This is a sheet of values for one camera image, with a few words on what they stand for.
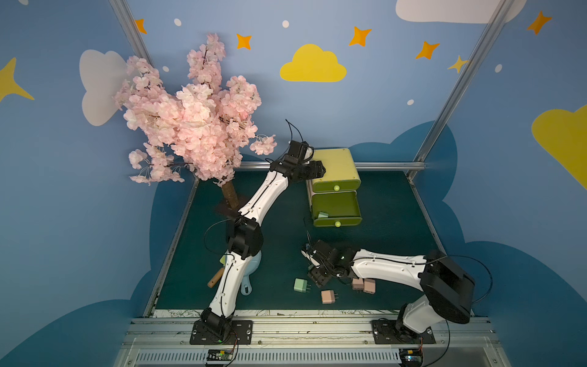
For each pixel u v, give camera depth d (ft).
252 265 2.98
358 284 2.68
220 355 2.35
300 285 2.72
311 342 2.41
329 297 2.62
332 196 3.19
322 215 3.08
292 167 2.26
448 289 1.45
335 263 2.16
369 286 2.69
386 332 2.45
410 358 2.40
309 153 2.53
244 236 1.94
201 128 1.82
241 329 2.46
